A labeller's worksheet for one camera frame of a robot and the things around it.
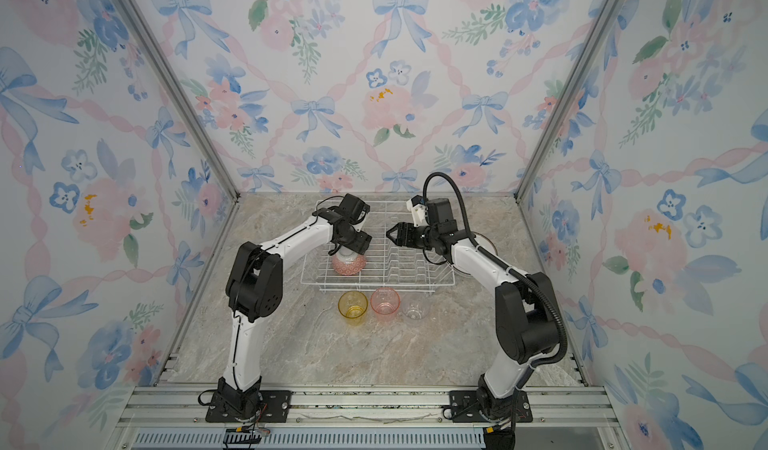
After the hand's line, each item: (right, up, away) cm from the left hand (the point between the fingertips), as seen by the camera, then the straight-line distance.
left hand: (358, 237), depth 99 cm
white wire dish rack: (+10, -10, -4) cm, 14 cm away
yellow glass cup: (-1, -20, -8) cm, 22 cm away
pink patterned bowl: (-2, -8, -6) cm, 11 cm away
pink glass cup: (+9, -19, -7) cm, 22 cm away
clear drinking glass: (+18, -20, -10) cm, 29 cm away
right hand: (+12, +2, -10) cm, 16 cm away
